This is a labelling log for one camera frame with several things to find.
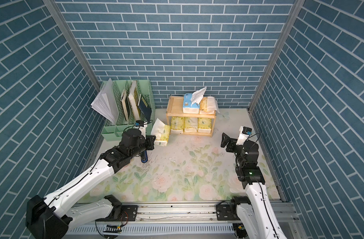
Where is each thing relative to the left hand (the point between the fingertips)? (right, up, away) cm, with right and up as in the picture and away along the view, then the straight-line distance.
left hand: (160, 137), depth 77 cm
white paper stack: (-36, +20, +14) cm, 44 cm away
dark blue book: (-17, +17, +31) cm, 39 cm away
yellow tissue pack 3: (+26, +6, +25) cm, 37 cm away
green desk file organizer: (-35, +1, +19) cm, 40 cm away
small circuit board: (-22, -44, -5) cm, 50 cm away
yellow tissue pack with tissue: (0, +3, +4) cm, 5 cm away
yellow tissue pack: (+7, +6, +25) cm, 26 cm away
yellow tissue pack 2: (+17, +6, +25) cm, 31 cm away
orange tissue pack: (+27, +18, +12) cm, 35 cm away
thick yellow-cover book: (-20, +23, +16) cm, 34 cm away
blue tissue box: (+17, +21, +12) cm, 29 cm away
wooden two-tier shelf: (+7, +16, +14) cm, 23 cm away
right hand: (+38, +1, -1) cm, 38 cm away
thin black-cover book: (-28, +20, +23) cm, 41 cm away
